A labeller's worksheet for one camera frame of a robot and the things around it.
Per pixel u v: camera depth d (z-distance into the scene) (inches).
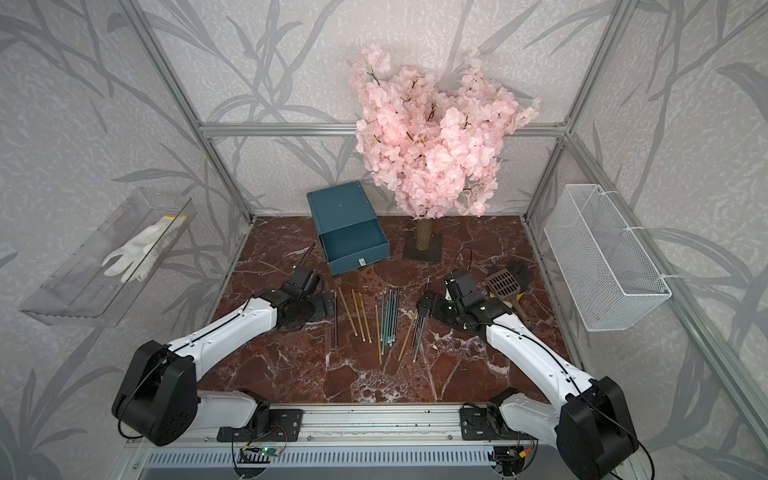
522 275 39.6
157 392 16.2
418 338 34.9
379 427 29.6
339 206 36.9
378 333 35.0
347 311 36.9
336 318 35.9
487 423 27.1
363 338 34.9
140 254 26.8
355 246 33.4
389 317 36.1
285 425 28.8
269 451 27.7
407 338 34.9
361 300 37.9
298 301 25.2
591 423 15.1
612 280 23.4
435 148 24.3
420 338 34.9
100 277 25.4
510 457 28.2
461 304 24.4
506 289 37.7
